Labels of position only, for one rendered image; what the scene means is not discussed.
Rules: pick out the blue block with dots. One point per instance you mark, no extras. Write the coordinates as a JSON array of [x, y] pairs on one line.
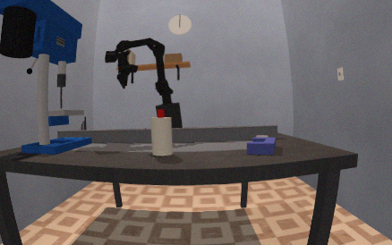
[[263, 145]]

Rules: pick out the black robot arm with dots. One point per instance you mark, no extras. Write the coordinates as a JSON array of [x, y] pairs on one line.
[[162, 84]]

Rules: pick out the blue drill press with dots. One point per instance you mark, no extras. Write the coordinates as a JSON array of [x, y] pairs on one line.
[[54, 41]]

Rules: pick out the white bottle with red cap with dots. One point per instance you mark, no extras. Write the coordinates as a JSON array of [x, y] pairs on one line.
[[161, 135]]

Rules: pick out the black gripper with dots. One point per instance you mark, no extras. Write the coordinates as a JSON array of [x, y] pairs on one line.
[[126, 70]]

